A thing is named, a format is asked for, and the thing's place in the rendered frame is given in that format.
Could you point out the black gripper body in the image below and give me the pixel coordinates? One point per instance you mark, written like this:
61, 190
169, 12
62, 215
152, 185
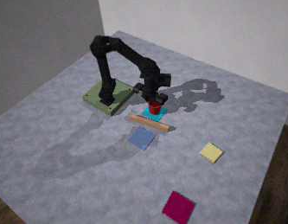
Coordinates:
151, 92

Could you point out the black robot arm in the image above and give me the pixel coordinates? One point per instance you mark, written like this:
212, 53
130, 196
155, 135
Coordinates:
150, 72

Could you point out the red cup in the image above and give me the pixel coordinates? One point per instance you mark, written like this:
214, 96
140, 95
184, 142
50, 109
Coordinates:
154, 108

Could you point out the pale yellow square pad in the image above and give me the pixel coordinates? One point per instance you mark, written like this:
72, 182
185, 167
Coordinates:
211, 152

